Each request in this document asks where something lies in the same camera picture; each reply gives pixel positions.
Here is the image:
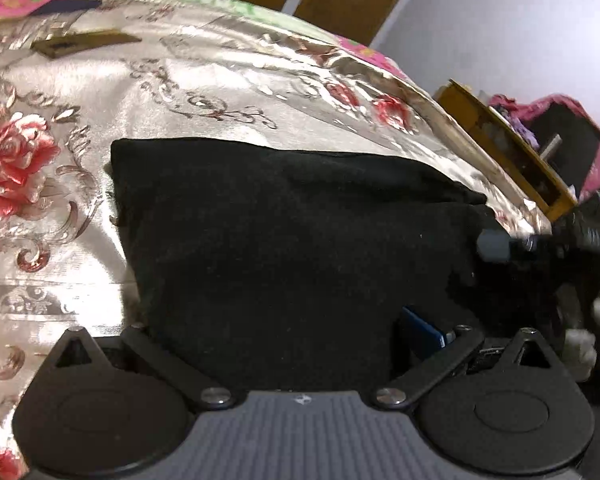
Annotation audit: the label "black pants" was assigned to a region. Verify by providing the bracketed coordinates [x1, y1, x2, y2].
[109, 136, 556, 396]

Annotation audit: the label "grey gloved hand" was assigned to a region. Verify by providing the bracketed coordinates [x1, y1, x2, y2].
[557, 285, 600, 383]

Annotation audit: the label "dark blue flat booklet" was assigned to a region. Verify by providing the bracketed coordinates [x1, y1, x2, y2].
[30, 0, 102, 16]

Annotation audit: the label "gold brown flat box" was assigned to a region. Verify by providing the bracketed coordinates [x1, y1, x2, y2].
[30, 32, 142, 58]

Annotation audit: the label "white floral satin bedspread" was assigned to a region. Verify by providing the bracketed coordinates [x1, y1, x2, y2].
[0, 0, 550, 479]

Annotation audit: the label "wooden side table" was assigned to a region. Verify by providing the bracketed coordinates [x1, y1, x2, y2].
[436, 80, 577, 221]

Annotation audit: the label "pink cloth pile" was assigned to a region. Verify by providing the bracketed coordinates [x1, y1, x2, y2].
[489, 93, 600, 202]

